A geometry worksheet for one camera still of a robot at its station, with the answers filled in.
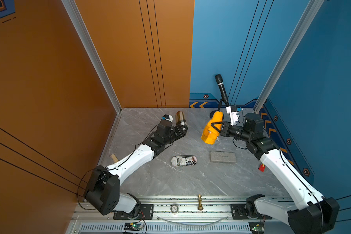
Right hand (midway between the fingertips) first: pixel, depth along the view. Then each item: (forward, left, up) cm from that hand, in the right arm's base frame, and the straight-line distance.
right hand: (213, 125), depth 72 cm
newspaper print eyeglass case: (-6, +14, -27) cm, 31 cm away
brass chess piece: (-31, +6, -29) cm, 43 cm away
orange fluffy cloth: (-5, +2, -2) cm, 5 cm away
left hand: (+5, +13, -8) cm, 16 cm away
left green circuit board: (-39, +41, -32) cm, 65 cm away
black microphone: (+38, -10, 0) cm, 40 cm away
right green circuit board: (-38, -21, -33) cm, 55 cm away
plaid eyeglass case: (+11, +17, -5) cm, 21 cm away
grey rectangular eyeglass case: (-3, -9, -27) cm, 29 cm away
